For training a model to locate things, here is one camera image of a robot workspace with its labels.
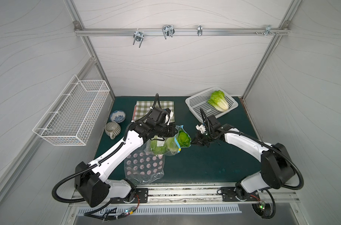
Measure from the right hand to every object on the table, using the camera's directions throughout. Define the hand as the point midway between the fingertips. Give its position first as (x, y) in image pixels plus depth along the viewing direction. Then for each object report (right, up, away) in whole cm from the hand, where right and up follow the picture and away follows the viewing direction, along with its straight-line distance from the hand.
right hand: (190, 142), depth 82 cm
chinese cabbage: (-20, -6, +4) cm, 21 cm away
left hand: (-7, +8, -9) cm, 14 cm away
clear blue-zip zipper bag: (-12, -2, 0) cm, 12 cm away
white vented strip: (-2, -31, -12) cm, 34 cm away
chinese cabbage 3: (+25, +27, +25) cm, 44 cm away
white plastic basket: (+11, +28, +32) cm, 44 cm away
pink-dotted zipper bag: (-30, -15, +2) cm, 34 cm away
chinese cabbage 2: (-4, +2, 0) cm, 4 cm away
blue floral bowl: (-53, +15, +24) cm, 60 cm away
